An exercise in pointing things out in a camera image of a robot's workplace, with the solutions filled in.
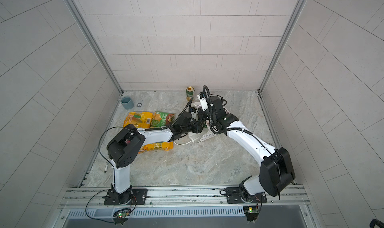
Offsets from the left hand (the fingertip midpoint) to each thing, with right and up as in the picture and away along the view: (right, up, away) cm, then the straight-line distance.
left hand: (207, 122), depth 90 cm
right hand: (-6, +9, -10) cm, 14 cm away
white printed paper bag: (-4, -8, -3) cm, 9 cm away
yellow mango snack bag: (-42, +1, +3) cm, 42 cm away
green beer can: (-12, +19, +14) cm, 27 cm away
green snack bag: (-29, +2, +6) cm, 30 cm away
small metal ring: (-49, +10, +18) cm, 53 cm away
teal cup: (-55, +12, +12) cm, 57 cm away
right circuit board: (+20, -39, -22) cm, 49 cm away
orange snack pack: (-25, -12, -8) cm, 29 cm away
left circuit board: (-38, -36, -26) cm, 59 cm away
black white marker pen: (-55, -24, -12) cm, 61 cm away
